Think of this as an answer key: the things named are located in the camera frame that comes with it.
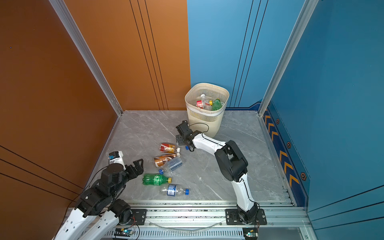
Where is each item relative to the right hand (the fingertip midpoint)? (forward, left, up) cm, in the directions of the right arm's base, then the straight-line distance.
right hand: (182, 139), depth 97 cm
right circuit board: (-49, -35, -9) cm, 61 cm away
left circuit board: (-49, +25, -7) cm, 56 cm away
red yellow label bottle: (-6, +10, -1) cm, 11 cm away
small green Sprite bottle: (+15, -23, +16) cm, 32 cm away
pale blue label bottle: (-18, +6, -2) cm, 19 cm away
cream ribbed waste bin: (+15, -16, +18) cm, 28 cm away
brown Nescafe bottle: (-15, +12, 0) cm, 20 cm away
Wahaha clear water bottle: (+22, -14, +16) cm, 30 cm away
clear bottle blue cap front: (-32, +3, -1) cm, 32 cm away
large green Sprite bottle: (-26, +13, -1) cm, 29 cm away
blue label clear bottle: (-4, -3, -3) cm, 6 cm away
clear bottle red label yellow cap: (+12, -11, +20) cm, 26 cm away
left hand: (-22, +20, +12) cm, 32 cm away
